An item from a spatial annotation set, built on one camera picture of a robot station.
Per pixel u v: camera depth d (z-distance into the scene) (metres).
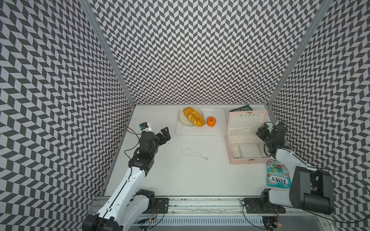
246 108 1.12
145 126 0.67
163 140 0.71
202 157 0.92
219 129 1.07
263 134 0.79
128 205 0.55
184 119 1.09
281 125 0.77
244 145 0.87
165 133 0.71
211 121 1.02
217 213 0.72
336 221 0.68
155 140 0.61
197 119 1.04
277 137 0.67
